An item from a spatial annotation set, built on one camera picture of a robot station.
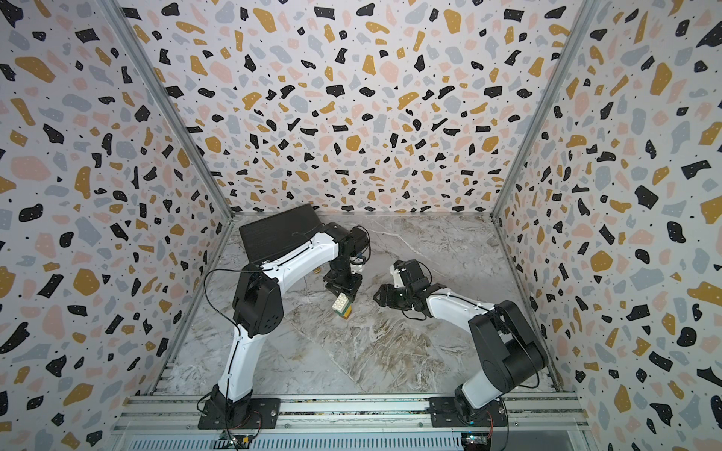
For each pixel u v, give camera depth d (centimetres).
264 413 74
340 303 85
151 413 75
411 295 71
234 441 71
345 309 86
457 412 66
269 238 110
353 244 70
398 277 85
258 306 55
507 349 45
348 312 90
